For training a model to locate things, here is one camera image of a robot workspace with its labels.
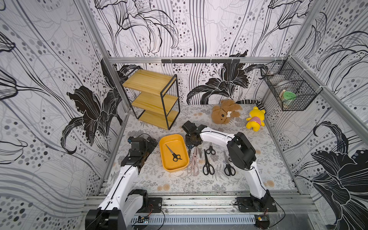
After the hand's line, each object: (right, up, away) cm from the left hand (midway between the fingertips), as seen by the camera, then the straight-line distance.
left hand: (155, 146), depth 85 cm
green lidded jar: (+77, +29, -7) cm, 82 cm away
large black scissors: (+32, -14, 0) cm, 35 cm away
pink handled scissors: (+23, -13, +1) cm, 27 cm away
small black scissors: (+35, -5, +8) cm, 36 cm away
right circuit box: (+57, -35, -15) cm, 69 cm away
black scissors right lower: (+45, -14, -1) cm, 47 cm away
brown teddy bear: (+45, +19, +15) cm, 51 cm away
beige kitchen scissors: (+28, -3, +9) cm, 29 cm away
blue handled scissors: (+21, -3, +10) cm, 24 cm away
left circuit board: (-2, -35, -13) cm, 38 cm away
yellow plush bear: (+69, +16, +15) cm, 72 cm away
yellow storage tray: (+12, 0, +11) cm, 16 cm away
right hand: (+22, +1, +13) cm, 26 cm away
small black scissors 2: (+12, -8, +5) cm, 16 cm away
